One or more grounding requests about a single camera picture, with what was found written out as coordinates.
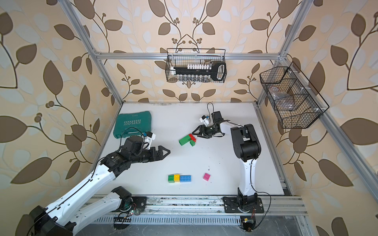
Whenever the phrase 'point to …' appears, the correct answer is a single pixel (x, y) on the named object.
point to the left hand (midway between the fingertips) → (163, 151)
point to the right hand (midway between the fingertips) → (196, 134)
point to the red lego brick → (192, 137)
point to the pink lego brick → (206, 176)
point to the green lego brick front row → (171, 178)
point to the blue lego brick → (185, 178)
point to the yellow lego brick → (177, 178)
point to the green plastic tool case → (131, 124)
